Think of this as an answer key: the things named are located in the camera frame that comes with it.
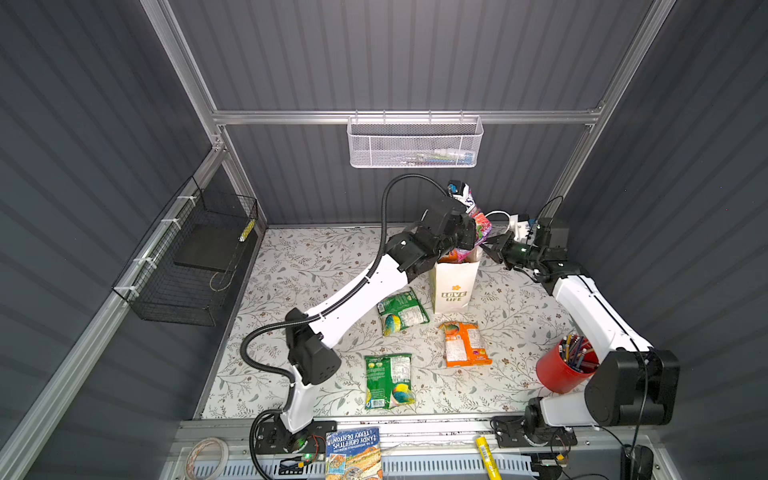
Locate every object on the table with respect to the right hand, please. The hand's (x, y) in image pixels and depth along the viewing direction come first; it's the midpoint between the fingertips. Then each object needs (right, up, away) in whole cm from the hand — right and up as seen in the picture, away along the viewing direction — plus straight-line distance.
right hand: (481, 243), depth 80 cm
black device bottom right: (+31, -50, -13) cm, 60 cm away
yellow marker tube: (-1, -51, -10) cm, 52 cm away
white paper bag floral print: (-7, -11, +3) cm, 14 cm away
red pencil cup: (+18, -29, -10) cm, 35 cm away
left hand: (-5, +6, -9) cm, 12 cm away
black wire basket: (-76, -8, -8) cm, 77 cm away
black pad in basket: (-70, -1, -6) cm, 70 cm away
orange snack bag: (-3, -29, +7) cm, 30 cm away
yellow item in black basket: (-64, +4, +3) cm, 65 cm away
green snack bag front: (-25, -38, +1) cm, 45 cm away
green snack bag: (-21, -21, +14) cm, 33 cm away
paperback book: (-33, -50, -10) cm, 61 cm away
